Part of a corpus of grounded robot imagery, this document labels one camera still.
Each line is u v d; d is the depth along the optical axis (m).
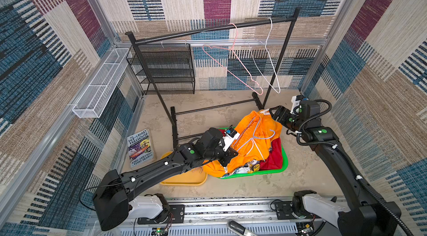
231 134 0.65
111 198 0.39
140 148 0.91
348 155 0.47
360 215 0.37
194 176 0.84
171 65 1.08
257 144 0.80
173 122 0.99
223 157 0.65
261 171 0.79
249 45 1.00
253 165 0.78
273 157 0.82
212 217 0.73
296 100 0.71
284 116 0.68
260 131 0.82
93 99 0.72
